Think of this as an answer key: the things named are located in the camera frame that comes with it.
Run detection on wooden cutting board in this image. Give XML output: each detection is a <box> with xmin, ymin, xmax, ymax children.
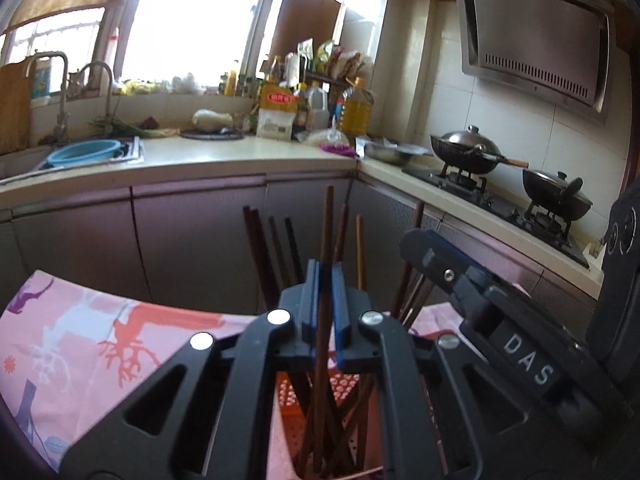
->
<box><xmin>0</xmin><ymin>57</ymin><xmax>34</xmax><ymax>156</ymax></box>

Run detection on grey kitchen cabinets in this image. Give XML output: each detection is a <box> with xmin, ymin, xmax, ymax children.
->
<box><xmin>0</xmin><ymin>170</ymin><xmax>603</xmax><ymax>313</ymax></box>

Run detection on steel range hood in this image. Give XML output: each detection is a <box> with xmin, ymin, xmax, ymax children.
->
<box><xmin>452</xmin><ymin>0</ymin><xmax>617</xmax><ymax>126</ymax></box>

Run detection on white dish soap bottle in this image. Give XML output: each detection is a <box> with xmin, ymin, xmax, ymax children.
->
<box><xmin>30</xmin><ymin>55</ymin><xmax>54</xmax><ymax>106</ymax></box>

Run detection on white plastic jug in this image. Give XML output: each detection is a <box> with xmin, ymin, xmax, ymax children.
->
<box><xmin>305</xmin><ymin>85</ymin><xmax>329</xmax><ymax>131</ymax></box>

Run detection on wok with wooden handle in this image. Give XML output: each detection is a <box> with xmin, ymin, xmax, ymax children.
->
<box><xmin>430</xmin><ymin>126</ymin><xmax>530</xmax><ymax>172</ymax></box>

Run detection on white radish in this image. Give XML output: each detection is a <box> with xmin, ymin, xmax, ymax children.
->
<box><xmin>192</xmin><ymin>109</ymin><xmax>235</xmax><ymax>131</ymax></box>

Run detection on black round trivet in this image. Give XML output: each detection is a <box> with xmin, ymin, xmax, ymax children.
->
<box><xmin>180</xmin><ymin>129</ymin><xmax>246</xmax><ymax>141</ymax></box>

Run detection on steel basin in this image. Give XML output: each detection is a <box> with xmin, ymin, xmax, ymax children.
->
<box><xmin>364</xmin><ymin>141</ymin><xmax>432</xmax><ymax>166</ymax></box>

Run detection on bundle of wooden chopsticks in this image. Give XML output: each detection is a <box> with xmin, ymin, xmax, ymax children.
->
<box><xmin>242</xmin><ymin>192</ymin><xmax>433</xmax><ymax>480</ymax></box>

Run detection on blue plastic basin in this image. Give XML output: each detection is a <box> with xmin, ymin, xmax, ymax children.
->
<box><xmin>47</xmin><ymin>140</ymin><xmax>127</xmax><ymax>169</ymax></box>

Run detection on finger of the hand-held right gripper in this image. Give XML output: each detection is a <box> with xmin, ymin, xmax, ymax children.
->
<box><xmin>400</xmin><ymin>230</ymin><xmax>501</xmax><ymax>322</ymax></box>

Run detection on green onions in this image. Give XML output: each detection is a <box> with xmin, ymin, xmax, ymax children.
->
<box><xmin>90</xmin><ymin>117</ymin><xmax>167</xmax><ymax>139</ymax></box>

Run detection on angular steel faucet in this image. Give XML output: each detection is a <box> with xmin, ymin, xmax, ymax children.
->
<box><xmin>25</xmin><ymin>51</ymin><xmax>71</xmax><ymax>142</ymax></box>

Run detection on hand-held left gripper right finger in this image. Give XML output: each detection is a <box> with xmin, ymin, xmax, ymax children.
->
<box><xmin>329</xmin><ymin>261</ymin><xmax>591</xmax><ymax>480</ymax></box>

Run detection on pink printed tablecloth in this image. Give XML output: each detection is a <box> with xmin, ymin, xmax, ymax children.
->
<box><xmin>0</xmin><ymin>270</ymin><xmax>463</xmax><ymax>480</ymax></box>

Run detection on white paper box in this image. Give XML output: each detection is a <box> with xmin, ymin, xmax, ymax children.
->
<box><xmin>256</xmin><ymin>109</ymin><xmax>297</xmax><ymax>141</ymax></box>

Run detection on black wok with lid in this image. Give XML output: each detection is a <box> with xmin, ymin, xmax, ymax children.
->
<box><xmin>522</xmin><ymin>170</ymin><xmax>594</xmax><ymax>222</ymax></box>

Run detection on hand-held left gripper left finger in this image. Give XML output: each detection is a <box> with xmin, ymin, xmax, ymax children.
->
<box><xmin>60</xmin><ymin>259</ymin><xmax>321</xmax><ymax>480</ymax></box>

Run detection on black gas stove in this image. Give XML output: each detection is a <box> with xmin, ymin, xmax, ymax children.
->
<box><xmin>402</xmin><ymin>165</ymin><xmax>592</xmax><ymax>269</ymax></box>

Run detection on brown wooden panel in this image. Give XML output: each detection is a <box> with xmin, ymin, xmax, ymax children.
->
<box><xmin>260</xmin><ymin>0</ymin><xmax>347</xmax><ymax>79</ymax></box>

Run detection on curved steel faucet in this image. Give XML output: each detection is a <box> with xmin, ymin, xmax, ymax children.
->
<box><xmin>79</xmin><ymin>61</ymin><xmax>117</xmax><ymax>127</ymax></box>

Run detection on large yellow oil bottle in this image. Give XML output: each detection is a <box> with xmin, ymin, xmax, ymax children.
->
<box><xmin>342</xmin><ymin>77</ymin><xmax>376</xmax><ymax>136</ymax></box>

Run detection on long reddish brown chopstick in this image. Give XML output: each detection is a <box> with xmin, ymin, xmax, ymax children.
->
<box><xmin>311</xmin><ymin>186</ymin><xmax>335</xmax><ymax>478</ymax></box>

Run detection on clear plastic bag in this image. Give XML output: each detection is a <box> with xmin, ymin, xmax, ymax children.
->
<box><xmin>295</xmin><ymin>129</ymin><xmax>351</xmax><ymax>147</ymax></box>

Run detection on row of food packets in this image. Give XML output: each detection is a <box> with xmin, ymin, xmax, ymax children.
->
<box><xmin>285</xmin><ymin>40</ymin><xmax>376</xmax><ymax>81</ymax></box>

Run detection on orange plastic utensil basket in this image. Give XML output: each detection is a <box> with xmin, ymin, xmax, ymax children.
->
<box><xmin>267</xmin><ymin>370</ymin><xmax>386</xmax><ymax>480</ymax></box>

